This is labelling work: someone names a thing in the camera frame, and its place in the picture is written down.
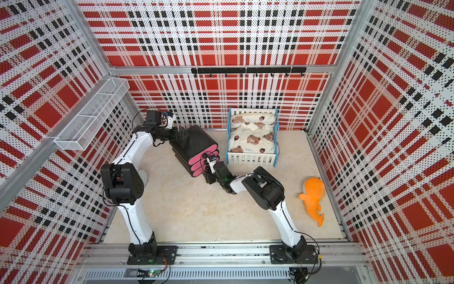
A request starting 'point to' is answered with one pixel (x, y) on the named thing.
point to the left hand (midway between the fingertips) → (183, 133)
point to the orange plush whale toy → (314, 189)
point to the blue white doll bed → (249, 158)
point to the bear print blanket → (252, 132)
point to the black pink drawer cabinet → (195, 150)
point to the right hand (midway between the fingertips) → (208, 169)
